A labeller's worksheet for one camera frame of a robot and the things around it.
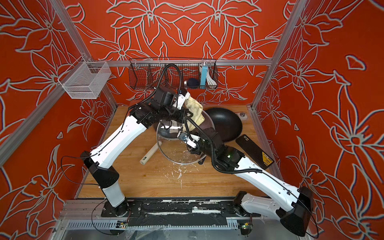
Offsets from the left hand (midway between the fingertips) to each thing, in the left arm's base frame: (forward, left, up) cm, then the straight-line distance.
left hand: (192, 112), depth 69 cm
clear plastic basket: (+27, +70, -3) cm, 75 cm away
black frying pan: (+21, -24, -32) cm, 45 cm away
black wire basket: (+41, +19, -5) cm, 46 cm away
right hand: (-8, +3, -6) cm, 11 cm away
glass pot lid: (0, +11, -35) cm, 36 cm away
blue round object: (+30, +2, -5) cm, 30 cm away
